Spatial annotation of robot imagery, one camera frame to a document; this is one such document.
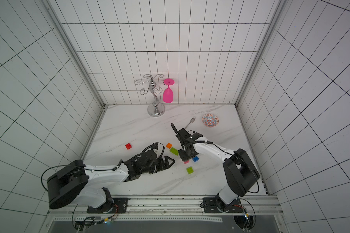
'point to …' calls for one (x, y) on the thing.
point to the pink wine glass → (167, 93)
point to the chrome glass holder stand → (155, 84)
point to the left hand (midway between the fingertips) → (168, 165)
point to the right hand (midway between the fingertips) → (185, 153)
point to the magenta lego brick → (186, 162)
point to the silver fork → (192, 120)
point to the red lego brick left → (128, 146)
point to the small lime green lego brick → (189, 170)
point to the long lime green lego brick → (174, 151)
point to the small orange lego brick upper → (168, 145)
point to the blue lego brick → (195, 158)
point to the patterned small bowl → (210, 120)
